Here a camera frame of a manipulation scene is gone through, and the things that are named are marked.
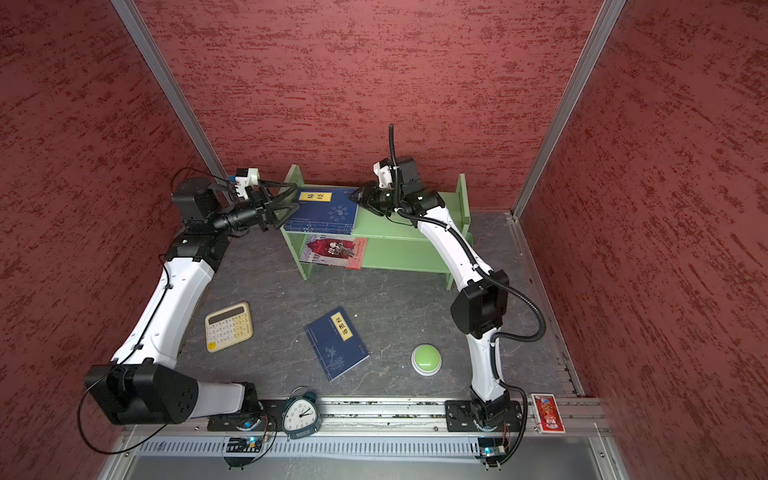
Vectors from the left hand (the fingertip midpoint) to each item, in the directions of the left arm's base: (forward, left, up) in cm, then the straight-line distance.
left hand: (297, 202), depth 66 cm
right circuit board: (-43, -47, -41) cm, 75 cm away
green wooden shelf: (+11, -21, -30) cm, 38 cm away
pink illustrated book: (+7, -3, -28) cm, 29 cm away
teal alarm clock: (-37, 0, -37) cm, 52 cm away
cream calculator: (-14, +27, -39) cm, 49 cm away
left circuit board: (-43, +14, -41) cm, 61 cm away
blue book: (+9, -3, -12) cm, 15 cm away
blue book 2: (-18, -5, -40) cm, 44 cm away
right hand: (+10, -11, -10) cm, 18 cm away
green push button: (-22, -32, -40) cm, 56 cm away
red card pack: (-35, -62, -39) cm, 81 cm away
